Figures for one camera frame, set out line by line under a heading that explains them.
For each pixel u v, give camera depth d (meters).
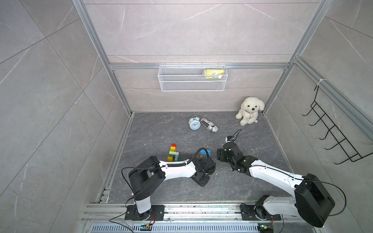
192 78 1.01
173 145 0.98
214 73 0.84
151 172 0.50
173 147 0.96
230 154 0.65
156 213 0.73
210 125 1.07
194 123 1.04
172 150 0.95
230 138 0.77
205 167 0.66
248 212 0.73
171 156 0.93
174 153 0.93
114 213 0.75
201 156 0.93
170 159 0.91
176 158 0.90
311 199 0.41
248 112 1.04
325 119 0.71
